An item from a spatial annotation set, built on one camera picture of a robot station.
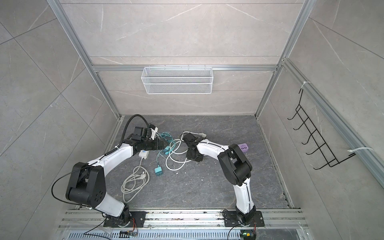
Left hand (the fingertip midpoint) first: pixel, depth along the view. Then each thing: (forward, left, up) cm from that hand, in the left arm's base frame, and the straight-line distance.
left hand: (162, 140), depth 90 cm
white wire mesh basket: (+37, -9, +18) cm, 42 cm away
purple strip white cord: (-6, -9, -11) cm, 15 cm away
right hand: (-6, -18, -12) cm, 22 cm away
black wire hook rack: (-15, -76, +21) cm, 80 cm away
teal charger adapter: (-16, +2, -10) cm, 19 cm away
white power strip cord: (-21, +16, -12) cm, 30 cm away
